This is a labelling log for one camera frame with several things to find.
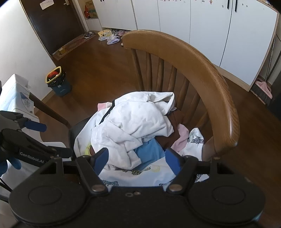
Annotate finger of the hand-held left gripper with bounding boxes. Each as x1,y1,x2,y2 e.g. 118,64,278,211
33,140,73,159
0,111,47,132

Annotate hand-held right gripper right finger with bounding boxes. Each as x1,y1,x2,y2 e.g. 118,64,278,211
165,148,244,194

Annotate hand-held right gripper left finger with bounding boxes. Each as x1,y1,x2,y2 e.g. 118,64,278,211
40,147,109,195

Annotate white black-collar t-shirt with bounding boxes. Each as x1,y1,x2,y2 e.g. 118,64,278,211
91,92,176,170

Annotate person's left hand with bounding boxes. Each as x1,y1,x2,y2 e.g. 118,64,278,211
0,158,22,176

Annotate black seat cushion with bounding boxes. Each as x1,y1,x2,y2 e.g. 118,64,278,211
68,119,97,158

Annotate blue garment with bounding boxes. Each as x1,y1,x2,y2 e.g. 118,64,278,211
134,139,166,170

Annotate pink garment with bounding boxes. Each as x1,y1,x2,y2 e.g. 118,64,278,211
171,123,190,152

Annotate white script print shirt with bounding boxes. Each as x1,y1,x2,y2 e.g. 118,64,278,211
74,110,205,188

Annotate brown garment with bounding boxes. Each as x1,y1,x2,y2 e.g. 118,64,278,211
157,110,183,152

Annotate marbled blue white tablecloth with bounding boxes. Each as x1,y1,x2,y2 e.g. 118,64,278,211
0,74,67,198

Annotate dark bin with yellow rim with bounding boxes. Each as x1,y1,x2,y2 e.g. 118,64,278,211
45,66,72,97

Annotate pale pink cloth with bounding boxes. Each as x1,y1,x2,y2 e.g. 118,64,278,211
97,102,112,111

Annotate wooden spindle chair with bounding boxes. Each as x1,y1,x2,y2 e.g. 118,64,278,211
28,30,240,164

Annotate dark brown door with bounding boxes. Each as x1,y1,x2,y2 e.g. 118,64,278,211
19,0,89,56

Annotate yellow white tissue box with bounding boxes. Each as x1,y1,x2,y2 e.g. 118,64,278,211
97,29,114,42

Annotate pink broom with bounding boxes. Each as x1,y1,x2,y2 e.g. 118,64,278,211
250,37,276,105

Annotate white purple shoes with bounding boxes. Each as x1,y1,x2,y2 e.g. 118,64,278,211
107,35,121,45

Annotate white paper on door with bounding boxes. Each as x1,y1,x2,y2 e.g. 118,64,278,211
40,0,55,10

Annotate cardboard box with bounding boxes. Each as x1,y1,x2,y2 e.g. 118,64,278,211
85,0,98,18

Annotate white wardrobe cabinets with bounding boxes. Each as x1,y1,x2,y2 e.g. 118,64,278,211
92,0,280,92

